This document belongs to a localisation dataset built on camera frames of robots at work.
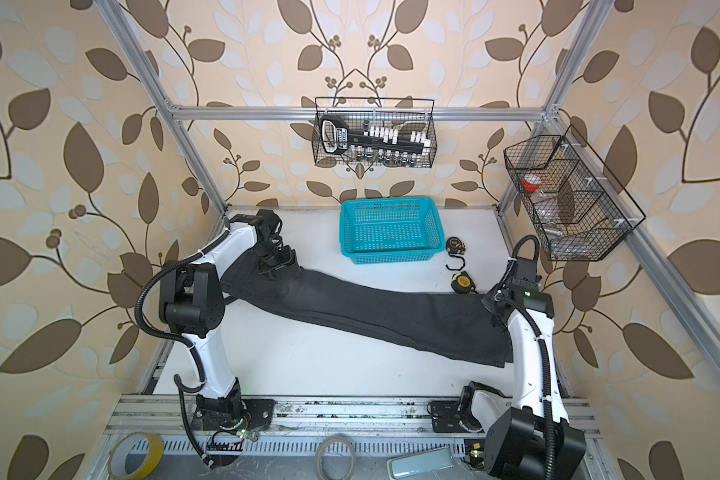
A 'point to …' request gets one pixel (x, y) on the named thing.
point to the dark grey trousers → (464, 322)
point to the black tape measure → (455, 246)
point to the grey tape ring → (320, 445)
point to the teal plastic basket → (377, 231)
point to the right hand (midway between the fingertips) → (498, 309)
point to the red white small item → (531, 182)
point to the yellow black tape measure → (463, 283)
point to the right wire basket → (580, 210)
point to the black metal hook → (456, 269)
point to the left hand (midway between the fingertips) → (294, 269)
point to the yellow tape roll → (118, 454)
